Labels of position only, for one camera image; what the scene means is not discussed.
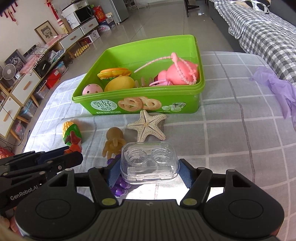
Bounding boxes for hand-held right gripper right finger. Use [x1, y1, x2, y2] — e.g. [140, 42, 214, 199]
[179, 159, 257, 208]

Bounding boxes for dark grey sofa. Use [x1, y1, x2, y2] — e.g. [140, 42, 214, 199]
[208, 0, 296, 54]

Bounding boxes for plaid sofa cover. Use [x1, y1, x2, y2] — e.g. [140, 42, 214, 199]
[214, 0, 296, 85]

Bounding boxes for silver refrigerator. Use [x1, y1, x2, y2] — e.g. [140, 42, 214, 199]
[110, 0, 129, 25]

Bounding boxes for beige starfish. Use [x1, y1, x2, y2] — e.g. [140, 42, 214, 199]
[127, 110, 167, 142]

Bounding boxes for black microwave oven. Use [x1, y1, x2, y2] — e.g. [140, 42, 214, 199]
[73, 6, 94, 24]

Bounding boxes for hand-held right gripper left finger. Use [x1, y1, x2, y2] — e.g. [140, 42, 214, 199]
[44, 159, 122, 209]

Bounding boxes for purple toy grapes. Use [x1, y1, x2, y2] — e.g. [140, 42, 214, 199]
[107, 158, 133, 197]

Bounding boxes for toy corn cob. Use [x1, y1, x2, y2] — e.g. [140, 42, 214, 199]
[62, 120, 82, 145]

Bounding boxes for white cardboard box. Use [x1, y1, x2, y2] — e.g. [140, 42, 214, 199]
[63, 14, 78, 29]

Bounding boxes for red tassel decoration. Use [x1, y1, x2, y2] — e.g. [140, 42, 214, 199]
[0, 3, 18, 24]

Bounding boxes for red gift box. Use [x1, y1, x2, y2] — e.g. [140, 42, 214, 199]
[92, 6, 105, 24]

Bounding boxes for grey checkered tablecloth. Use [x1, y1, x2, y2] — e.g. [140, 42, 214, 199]
[23, 51, 296, 220]

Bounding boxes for white microwave oven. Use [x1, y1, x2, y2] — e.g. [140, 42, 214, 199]
[62, 1, 89, 16]

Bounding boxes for pink perforated ball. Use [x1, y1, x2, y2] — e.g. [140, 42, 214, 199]
[82, 84, 102, 96]

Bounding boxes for black and white garment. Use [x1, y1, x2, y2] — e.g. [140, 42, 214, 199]
[245, 0, 270, 13]

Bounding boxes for white wooden media cabinet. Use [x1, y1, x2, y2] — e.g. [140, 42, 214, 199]
[0, 17, 99, 139]

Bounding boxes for white desk fan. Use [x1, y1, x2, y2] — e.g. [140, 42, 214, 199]
[0, 63, 17, 91]

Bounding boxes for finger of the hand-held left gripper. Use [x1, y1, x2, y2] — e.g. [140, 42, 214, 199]
[0, 148, 66, 171]
[0, 152, 84, 186]

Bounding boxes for dark framed picture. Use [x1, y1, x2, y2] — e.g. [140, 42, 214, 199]
[5, 49, 27, 66]

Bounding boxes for orange toy carrot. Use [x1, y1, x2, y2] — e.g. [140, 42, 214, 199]
[63, 131, 83, 155]

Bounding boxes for clear plastic lens case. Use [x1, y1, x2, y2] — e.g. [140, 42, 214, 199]
[120, 142, 181, 184]

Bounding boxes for pink lace cloth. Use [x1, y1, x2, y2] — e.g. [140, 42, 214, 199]
[22, 33, 68, 75]

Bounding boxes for purple rubber glove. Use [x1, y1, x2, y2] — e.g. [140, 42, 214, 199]
[249, 66, 296, 130]

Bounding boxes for yellow plastic toy bowl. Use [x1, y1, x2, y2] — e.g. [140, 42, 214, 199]
[104, 76, 136, 92]

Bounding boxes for green plastic cookie box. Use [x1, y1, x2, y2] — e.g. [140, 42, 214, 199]
[72, 35, 206, 116]

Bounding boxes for amber rubber octopus toy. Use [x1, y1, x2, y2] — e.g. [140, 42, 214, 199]
[102, 127, 126, 160]

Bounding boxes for dark dining chair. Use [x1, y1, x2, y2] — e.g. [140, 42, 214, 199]
[183, 0, 204, 18]

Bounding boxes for row of yellow toys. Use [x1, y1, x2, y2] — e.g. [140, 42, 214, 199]
[73, 44, 90, 57]

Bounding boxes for white printed carton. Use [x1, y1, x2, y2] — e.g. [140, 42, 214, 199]
[81, 30, 100, 44]

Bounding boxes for blue and white carton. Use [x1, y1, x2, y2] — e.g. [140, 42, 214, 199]
[97, 20, 116, 33]

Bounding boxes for red hanging decoration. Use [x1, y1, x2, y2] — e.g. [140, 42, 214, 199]
[45, 0, 58, 20]

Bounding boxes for framed cartoon picture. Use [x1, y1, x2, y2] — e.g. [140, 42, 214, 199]
[35, 20, 59, 44]

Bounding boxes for red storage box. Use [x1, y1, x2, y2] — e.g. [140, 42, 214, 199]
[45, 68, 67, 88]

